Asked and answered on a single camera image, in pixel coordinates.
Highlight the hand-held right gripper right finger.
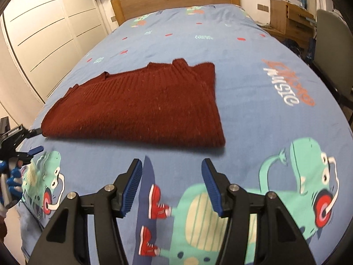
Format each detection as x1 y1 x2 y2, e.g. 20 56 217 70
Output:
201 158 317 265

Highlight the grey chair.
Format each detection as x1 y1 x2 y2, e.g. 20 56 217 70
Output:
310 9 353 109

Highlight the white wardrobe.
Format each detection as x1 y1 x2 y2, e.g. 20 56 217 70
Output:
0 0 120 133

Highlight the wooden nightstand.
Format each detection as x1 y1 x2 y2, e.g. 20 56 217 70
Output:
269 0 316 51

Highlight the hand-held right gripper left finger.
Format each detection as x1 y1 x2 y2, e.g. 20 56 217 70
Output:
28 158 143 265

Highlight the person's left hand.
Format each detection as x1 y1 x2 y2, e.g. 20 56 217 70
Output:
0 159 25 207

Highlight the dark red knitted sweater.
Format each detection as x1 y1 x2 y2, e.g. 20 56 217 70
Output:
41 58 227 148

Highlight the blue cartoon printed blanket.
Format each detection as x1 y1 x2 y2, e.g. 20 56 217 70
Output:
17 4 353 265

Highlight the dark cloth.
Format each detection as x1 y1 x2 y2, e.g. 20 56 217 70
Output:
282 38 315 60

